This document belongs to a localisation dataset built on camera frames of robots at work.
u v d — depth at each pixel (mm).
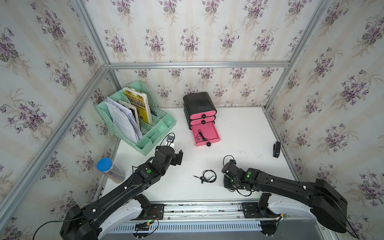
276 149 930
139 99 922
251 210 732
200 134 1012
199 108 980
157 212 729
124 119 782
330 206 408
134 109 919
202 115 949
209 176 839
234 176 636
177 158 689
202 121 988
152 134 952
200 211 750
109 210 434
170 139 670
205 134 1019
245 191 604
